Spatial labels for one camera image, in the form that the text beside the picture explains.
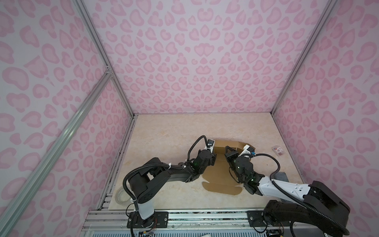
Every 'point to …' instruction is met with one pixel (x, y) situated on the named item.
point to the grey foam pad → (281, 176)
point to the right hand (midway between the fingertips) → (223, 145)
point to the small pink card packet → (278, 150)
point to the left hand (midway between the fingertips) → (215, 147)
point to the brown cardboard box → (219, 177)
